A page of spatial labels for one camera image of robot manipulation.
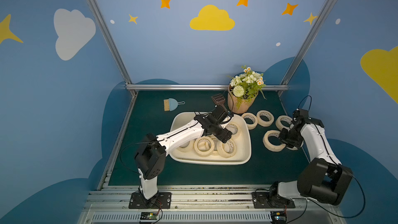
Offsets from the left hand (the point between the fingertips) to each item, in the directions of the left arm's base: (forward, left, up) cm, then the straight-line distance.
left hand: (225, 130), depth 84 cm
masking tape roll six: (-6, -5, -12) cm, 15 cm away
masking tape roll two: (+14, -28, -12) cm, 33 cm away
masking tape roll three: (+19, -22, -12) cm, 31 cm away
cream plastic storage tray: (+1, -13, -14) cm, 19 cm away
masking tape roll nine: (+9, -9, -12) cm, 18 cm away
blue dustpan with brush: (+31, +37, -15) cm, 50 cm away
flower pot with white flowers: (+20, -10, +12) cm, 25 cm away
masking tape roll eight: (-7, +22, -11) cm, 25 cm away
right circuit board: (-37, -25, -17) cm, 48 cm away
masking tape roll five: (-10, +10, -8) cm, 17 cm away
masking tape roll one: (-6, -23, -3) cm, 24 cm away
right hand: (-4, -33, -3) cm, 33 cm away
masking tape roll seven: (-11, -32, +4) cm, 34 cm away
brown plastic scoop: (+35, +1, -12) cm, 37 cm away
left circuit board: (-38, +37, -15) cm, 56 cm away
